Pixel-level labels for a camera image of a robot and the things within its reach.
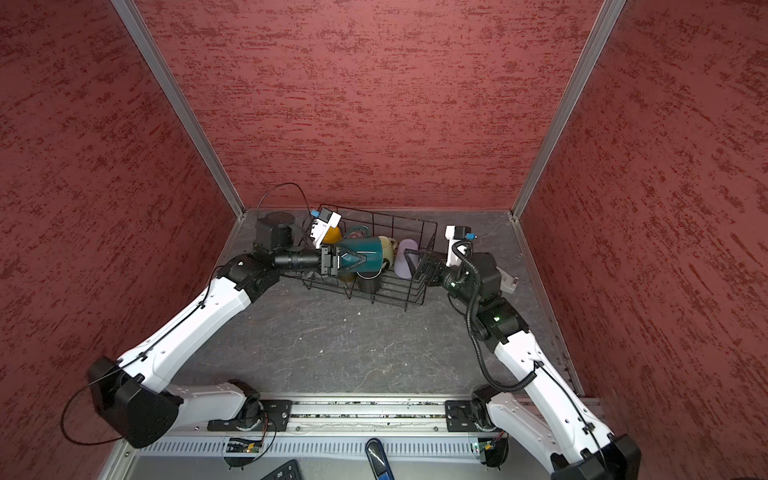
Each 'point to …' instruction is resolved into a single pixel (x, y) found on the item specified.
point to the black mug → (370, 282)
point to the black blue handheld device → (378, 460)
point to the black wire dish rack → (403, 278)
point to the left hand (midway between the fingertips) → (357, 264)
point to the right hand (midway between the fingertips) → (415, 259)
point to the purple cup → (401, 266)
